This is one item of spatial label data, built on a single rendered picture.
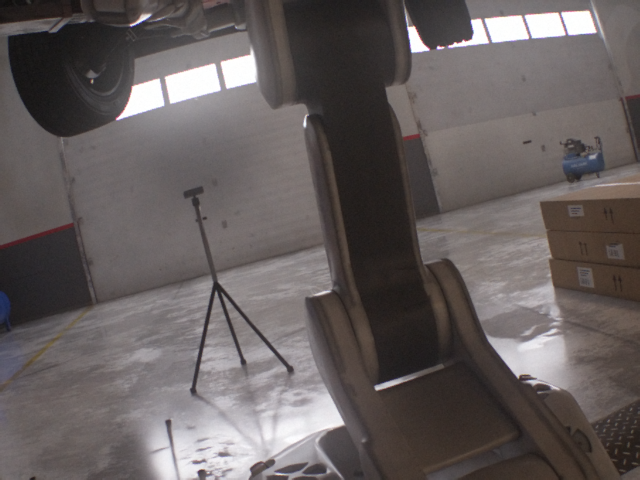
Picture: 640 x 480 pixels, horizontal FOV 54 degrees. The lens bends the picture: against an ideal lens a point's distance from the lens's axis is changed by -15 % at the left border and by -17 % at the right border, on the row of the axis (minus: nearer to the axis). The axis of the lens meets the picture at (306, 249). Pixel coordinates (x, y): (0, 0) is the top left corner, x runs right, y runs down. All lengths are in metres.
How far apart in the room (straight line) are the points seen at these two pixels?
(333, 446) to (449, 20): 2.11
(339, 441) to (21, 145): 9.55
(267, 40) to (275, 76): 0.05
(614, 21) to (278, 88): 12.34
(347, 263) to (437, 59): 10.15
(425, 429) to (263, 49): 0.52
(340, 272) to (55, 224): 9.40
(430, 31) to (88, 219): 7.88
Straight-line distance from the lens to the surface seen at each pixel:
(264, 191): 10.23
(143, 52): 3.86
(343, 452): 1.25
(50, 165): 10.38
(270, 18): 0.91
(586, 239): 3.29
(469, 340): 1.00
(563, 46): 12.30
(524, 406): 0.90
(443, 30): 3.03
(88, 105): 2.87
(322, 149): 0.95
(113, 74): 3.22
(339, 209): 0.98
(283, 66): 0.92
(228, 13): 1.73
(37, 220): 10.39
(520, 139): 11.45
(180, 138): 10.24
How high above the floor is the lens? 0.76
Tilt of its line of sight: 4 degrees down
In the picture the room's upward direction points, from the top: 14 degrees counter-clockwise
